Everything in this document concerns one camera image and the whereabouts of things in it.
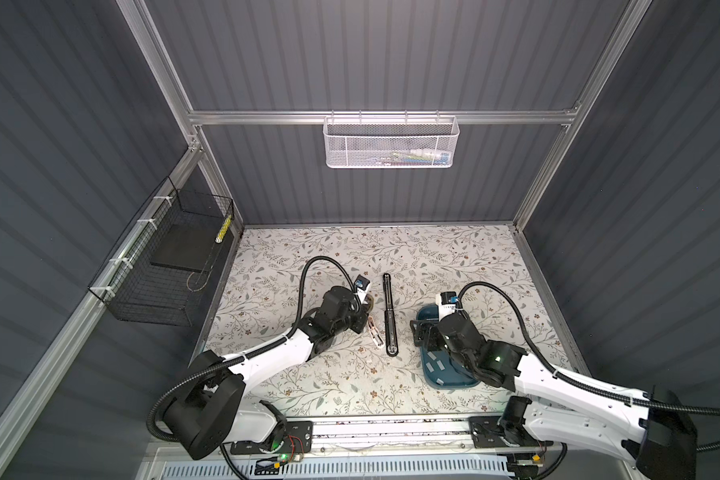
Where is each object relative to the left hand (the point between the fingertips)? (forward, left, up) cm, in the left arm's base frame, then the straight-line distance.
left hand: (366, 303), depth 86 cm
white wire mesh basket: (+71, -14, +11) cm, 73 cm away
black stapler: (0, -8, -10) cm, 13 cm away
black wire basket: (+2, +52, +16) cm, 54 cm away
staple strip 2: (-16, -17, -10) cm, 25 cm away
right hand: (-9, -15, +2) cm, 18 cm away
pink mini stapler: (-5, -3, -9) cm, 11 cm away
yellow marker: (+16, +39, +17) cm, 45 cm away
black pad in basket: (+10, +46, +16) cm, 50 cm away
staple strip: (-13, -19, -10) cm, 25 cm away
